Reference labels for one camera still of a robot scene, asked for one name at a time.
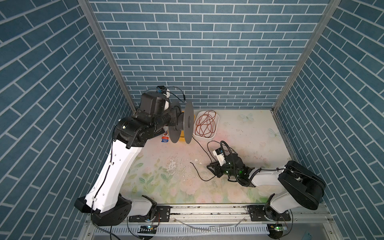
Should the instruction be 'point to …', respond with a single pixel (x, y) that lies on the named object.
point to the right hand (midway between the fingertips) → (207, 165)
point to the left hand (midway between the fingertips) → (176, 111)
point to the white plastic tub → (217, 120)
